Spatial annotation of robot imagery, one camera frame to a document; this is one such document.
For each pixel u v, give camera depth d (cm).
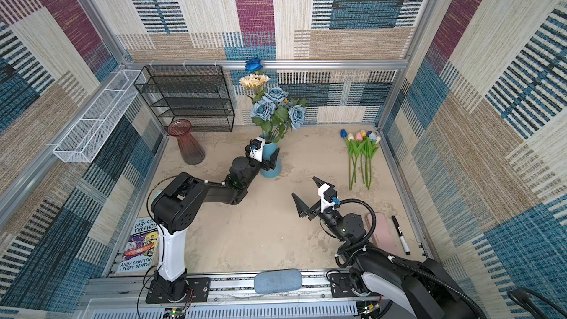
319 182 76
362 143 109
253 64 83
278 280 72
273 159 87
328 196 62
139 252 79
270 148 87
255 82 73
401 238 83
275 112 77
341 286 73
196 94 108
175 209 54
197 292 73
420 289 43
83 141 71
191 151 100
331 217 67
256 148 79
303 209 67
